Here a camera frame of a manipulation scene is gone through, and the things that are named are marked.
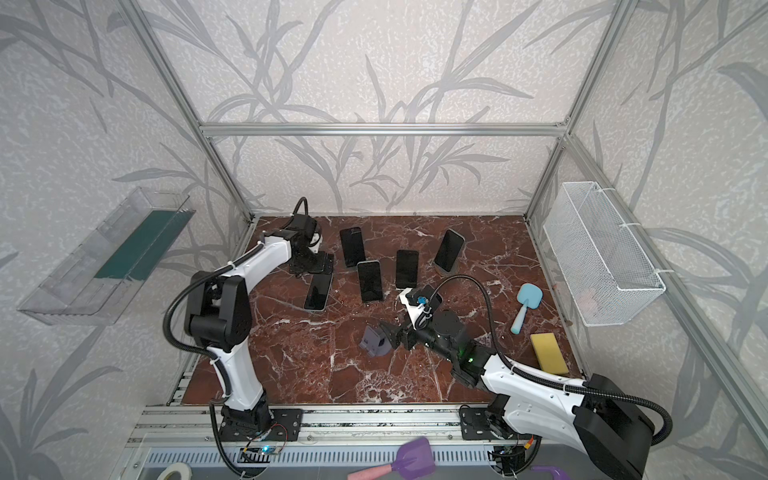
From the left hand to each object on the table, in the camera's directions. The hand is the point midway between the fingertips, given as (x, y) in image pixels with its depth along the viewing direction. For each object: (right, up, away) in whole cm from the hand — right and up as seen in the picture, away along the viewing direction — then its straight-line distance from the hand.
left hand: (325, 259), depth 97 cm
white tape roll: (-25, -47, -29) cm, 60 cm away
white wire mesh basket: (+68, -1, -34) cm, 76 cm away
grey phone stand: (+18, -22, -15) cm, 32 cm away
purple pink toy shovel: (+28, -45, -28) cm, 60 cm away
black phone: (+9, +4, +4) cm, 11 cm away
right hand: (+23, -10, -20) cm, 32 cm away
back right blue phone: (+43, +2, +12) cm, 44 cm away
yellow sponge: (+68, -27, -11) cm, 74 cm away
